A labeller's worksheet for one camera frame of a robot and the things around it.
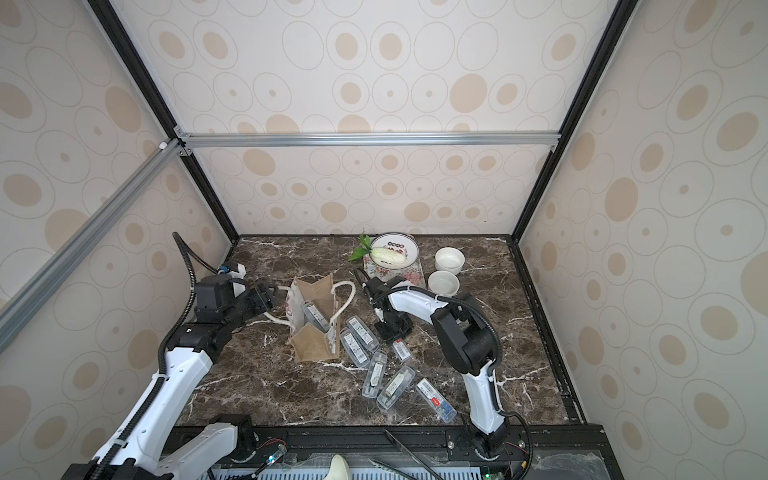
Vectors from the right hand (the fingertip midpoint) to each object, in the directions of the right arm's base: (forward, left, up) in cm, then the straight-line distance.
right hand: (404, 337), depth 93 cm
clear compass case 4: (-13, +8, +2) cm, 15 cm away
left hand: (+1, +34, +23) cm, 41 cm away
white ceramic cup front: (+20, -13, +3) cm, 24 cm away
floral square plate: (+1, +4, +29) cm, 29 cm away
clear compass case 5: (-20, -10, +1) cm, 22 cm away
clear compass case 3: (-6, +14, +3) cm, 16 cm away
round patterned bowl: (+40, +4, +4) cm, 40 cm away
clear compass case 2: (0, +13, +2) cm, 13 cm away
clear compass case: (+3, +28, +6) cm, 29 cm away
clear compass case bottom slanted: (-16, +2, +2) cm, 16 cm away
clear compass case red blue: (-6, +1, +3) cm, 6 cm away
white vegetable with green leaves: (+29, +9, +5) cm, 31 cm away
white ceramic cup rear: (+31, -16, +3) cm, 35 cm away
